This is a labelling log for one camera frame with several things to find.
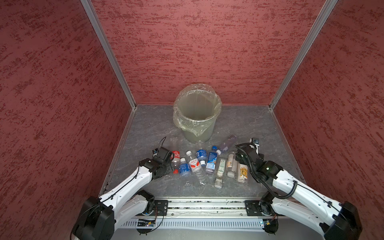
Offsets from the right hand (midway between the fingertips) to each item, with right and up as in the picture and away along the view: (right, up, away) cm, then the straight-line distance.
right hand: (244, 155), depth 82 cm
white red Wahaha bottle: (-28, -7, +1) cm, 28 cm away
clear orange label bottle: (-7, -6, +3) cm, 10 cm away
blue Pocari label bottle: (-33, -9, 0) cm, 34 cm away
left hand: (-44, -10, +2) cm, 46 cm away
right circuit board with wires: (+10, -32, -11) cm, 35 cm away
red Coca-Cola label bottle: (-39, -5, +4) cm, 40 cm away
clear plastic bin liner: (-27, +30, +18) cm, 44 cm away
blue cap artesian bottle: (-18, -4, +3) cm, 19 cm away
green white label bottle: (-12, -6, +2) cm, 14 cm away
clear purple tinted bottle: (-4, +5, +16) cm, 18 cm away
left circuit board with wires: (-53, -31, -9) cm, 62 cm away
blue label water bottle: (-24, -1, +6) cm, 24 cm away
